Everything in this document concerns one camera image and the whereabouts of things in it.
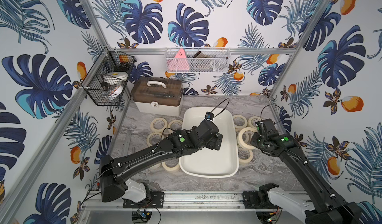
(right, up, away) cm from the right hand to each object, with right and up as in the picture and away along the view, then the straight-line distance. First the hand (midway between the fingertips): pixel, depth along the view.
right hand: (256, 139), depth 78 cm
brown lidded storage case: (-56, +25, +17) cm, 63 cm away
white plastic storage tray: (-25, -15, +8) cm, 30 cm away
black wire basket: (-86, +32, +10) cm, 92 cm away
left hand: (-24, +5, -9) cm, 26 cm away
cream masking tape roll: (-49, +7, +23) cm, 54 cm away
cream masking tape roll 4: (-3, -14, +7) cm, 16 cm away
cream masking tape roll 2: (-45, -17, +4) cm, 48 cm away
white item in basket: (-74, +32, +2) cm, 81 cm away
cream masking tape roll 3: (-9, +2, -1) cm, 9 cm away
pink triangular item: (-41, +44, +11) cm, 61 cm away
